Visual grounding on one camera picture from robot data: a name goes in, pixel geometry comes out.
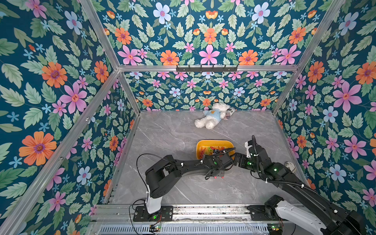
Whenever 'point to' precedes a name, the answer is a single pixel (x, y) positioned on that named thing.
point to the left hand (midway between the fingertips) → (222, 172)
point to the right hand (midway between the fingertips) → (235, 158)
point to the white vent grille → (185, 229)
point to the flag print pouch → (229, 112)
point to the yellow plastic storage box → (224, 143)
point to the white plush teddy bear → (213, 116)
